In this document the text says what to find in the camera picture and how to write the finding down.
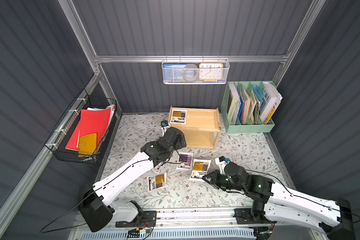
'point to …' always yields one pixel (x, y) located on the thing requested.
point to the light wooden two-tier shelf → (200, 126)
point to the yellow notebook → (88, 144)
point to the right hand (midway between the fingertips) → (203, 177)
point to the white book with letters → (270, 99)
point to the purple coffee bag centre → (187, 158)
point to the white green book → (233, 102)
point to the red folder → (91, 121)
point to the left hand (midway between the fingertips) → (175, 137)
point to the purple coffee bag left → (157, 168)
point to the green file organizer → (249, 106)
